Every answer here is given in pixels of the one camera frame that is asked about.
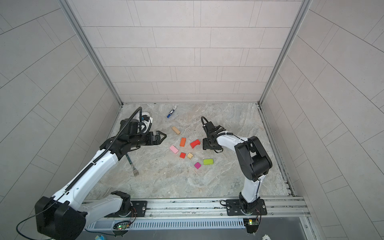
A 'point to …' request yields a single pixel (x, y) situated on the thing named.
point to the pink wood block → (173, 149)
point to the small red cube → (182, 155)
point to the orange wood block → (182, 142)
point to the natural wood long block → (176, 130)
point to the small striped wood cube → (190, 155)
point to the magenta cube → (197, 165)
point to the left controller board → (122, 225)
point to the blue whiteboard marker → (173, 109)
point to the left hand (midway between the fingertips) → (164, 134)
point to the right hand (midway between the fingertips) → (208, 146)
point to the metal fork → (135, 171)
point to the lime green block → (208, 161)
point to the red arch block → (195, 143)
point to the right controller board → (251, 224)
